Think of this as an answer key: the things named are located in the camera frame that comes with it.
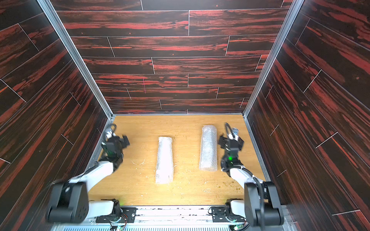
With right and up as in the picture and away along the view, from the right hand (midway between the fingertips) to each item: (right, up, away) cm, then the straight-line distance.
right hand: (234, 136), depth 86 cm
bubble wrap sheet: (-42, -19, 0) cm, 46 cm away
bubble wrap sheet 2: (-16, -13, 0) cm, 21 cm away
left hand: (-72, -1, +2) cm, 72 cm away
